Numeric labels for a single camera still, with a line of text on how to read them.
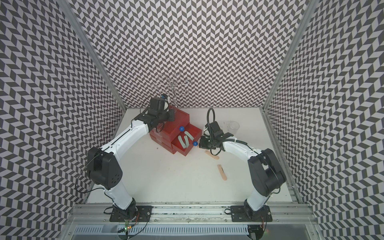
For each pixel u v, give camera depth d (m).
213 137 0.69
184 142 0.91
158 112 0.67
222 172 0.87
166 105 0.70
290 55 0.84
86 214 0.74
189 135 0.94
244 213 0.67
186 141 0.91
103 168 0.45
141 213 0.72
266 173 0.45
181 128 0.83
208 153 0.97
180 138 0.91
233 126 1.04
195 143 0.87
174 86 0.76
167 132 0.80
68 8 0.72
